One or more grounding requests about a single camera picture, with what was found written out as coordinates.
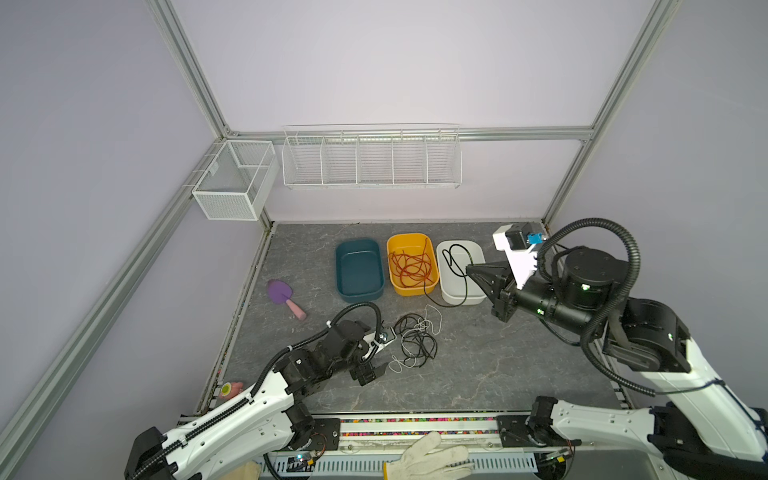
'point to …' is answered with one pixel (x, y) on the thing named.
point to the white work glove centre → (421, 462)
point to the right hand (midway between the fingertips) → (470, 271)
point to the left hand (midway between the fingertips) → (373, 347)
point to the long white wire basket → (372, 156)
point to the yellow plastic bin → (413, 244)
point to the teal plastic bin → (359, 270)
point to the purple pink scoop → (280, 292)
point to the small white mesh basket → (238, 180)
